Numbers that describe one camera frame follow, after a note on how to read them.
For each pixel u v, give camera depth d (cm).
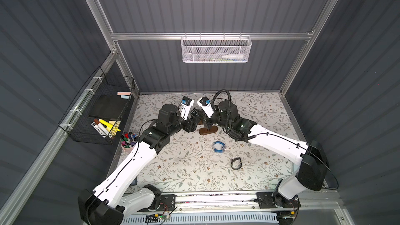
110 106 75
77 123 63
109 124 69
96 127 68
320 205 73
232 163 86
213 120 65
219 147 92
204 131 99
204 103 62
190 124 63
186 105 61
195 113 72
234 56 87
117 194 40
